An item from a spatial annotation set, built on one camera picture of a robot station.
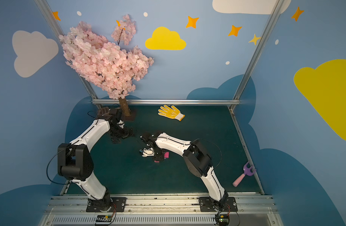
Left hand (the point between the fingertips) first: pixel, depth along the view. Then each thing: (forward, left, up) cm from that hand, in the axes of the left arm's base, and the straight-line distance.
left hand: (128, 136), depth 90 cm
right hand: (-8, -22, -7) cm, 25 cm away
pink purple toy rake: (-17, -76, -10) cm, 78 cm away
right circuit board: (-42, -57, -13) cm, 72 cm away
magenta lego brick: (-12, -19, -11) cm, 25 cm away
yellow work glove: (+32, -27, -11) cm, 44 cm away
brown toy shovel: (+30, +30, -9) cm, 43 cm away
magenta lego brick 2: (-12, -26, -1) cm, 28 cm away
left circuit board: (-43, +6, -13) cm, 45 cm away
